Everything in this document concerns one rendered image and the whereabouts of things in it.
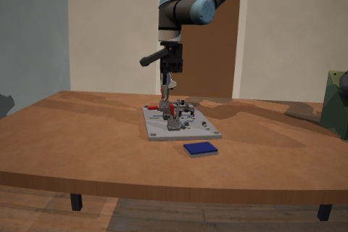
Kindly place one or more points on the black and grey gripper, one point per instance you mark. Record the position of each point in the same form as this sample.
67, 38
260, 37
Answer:
170, 63

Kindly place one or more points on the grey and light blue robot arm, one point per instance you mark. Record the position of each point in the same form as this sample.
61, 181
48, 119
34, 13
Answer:
174, 13

